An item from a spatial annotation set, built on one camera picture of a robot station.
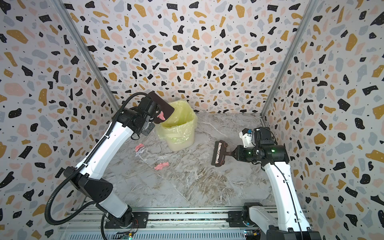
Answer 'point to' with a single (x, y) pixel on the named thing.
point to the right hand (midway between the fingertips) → (231, 151)
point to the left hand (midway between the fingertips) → (141, 121)
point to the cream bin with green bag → (178, 129)
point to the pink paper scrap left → (160, 166)
